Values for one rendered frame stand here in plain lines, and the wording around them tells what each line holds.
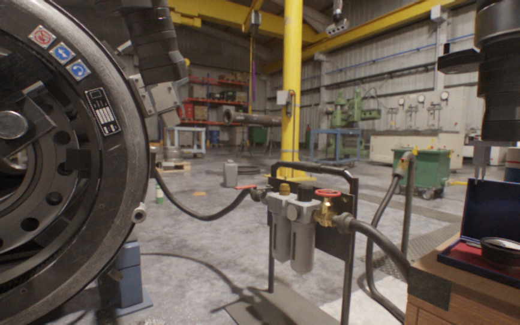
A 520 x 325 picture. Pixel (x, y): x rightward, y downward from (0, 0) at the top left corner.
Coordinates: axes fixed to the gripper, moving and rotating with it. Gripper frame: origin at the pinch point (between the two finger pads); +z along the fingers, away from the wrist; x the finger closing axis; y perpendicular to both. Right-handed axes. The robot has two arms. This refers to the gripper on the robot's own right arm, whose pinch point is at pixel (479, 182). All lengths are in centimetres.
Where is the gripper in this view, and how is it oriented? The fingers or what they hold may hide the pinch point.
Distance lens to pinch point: 50.7
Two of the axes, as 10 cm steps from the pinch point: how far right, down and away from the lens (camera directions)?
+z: -0.2, 9.9, 1.0
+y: 5.9, 0.9, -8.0
